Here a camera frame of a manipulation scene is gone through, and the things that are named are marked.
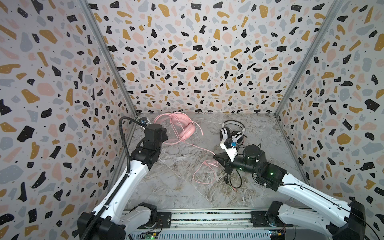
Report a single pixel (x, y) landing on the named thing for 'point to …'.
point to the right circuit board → (277, 234)
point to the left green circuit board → (148, 235)
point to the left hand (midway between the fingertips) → (158, 127)
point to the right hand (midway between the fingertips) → (213, 154)
